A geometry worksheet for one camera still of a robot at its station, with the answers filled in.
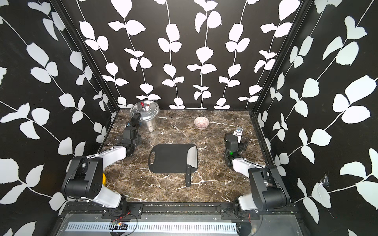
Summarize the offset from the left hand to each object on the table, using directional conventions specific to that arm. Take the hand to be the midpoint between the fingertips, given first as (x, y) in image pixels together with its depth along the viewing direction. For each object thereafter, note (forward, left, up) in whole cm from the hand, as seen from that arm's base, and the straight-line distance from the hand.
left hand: (129, 134), depth 93 cm
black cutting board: (-14, -26, -9) cm, 31 cm away
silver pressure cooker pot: (+15, -12, +5) cm, 20 cm away
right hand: (-5, -70, +3) cm, 70 cm away
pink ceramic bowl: (+14, -49, -8) cm, 51 cm away
